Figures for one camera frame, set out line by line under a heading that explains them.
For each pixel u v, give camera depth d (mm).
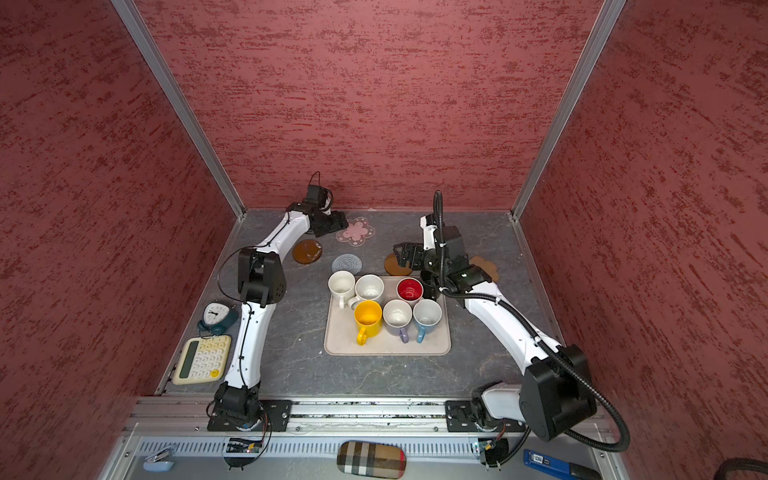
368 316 900
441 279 599
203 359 812
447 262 609
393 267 1041
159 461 668
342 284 940
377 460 663
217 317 874
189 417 757
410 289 942
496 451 709
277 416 743
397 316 901
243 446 722
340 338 873
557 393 404
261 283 666
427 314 880
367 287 940
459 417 738
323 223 969
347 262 1041
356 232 1141
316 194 888
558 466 640
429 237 724
